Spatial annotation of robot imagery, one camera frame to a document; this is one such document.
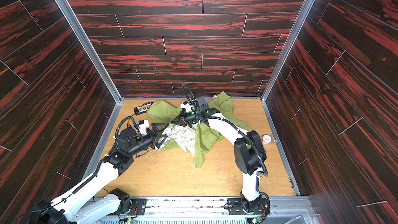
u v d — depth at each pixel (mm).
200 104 690
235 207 727
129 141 576
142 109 1116
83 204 464
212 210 734
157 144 724
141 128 715
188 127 783
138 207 734
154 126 673
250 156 493
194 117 730
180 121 735
